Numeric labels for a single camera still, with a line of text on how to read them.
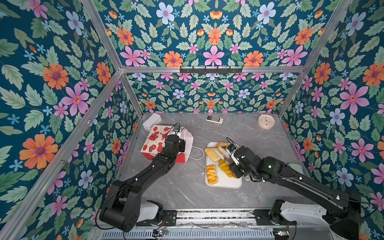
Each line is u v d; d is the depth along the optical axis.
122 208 0.41
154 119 1.12
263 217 0.72
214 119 1.15
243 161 0.55
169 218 0.74
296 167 0.88
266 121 1.11
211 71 0.94
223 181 0.88
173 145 0.65
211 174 0.84
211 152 0.93
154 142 0.89
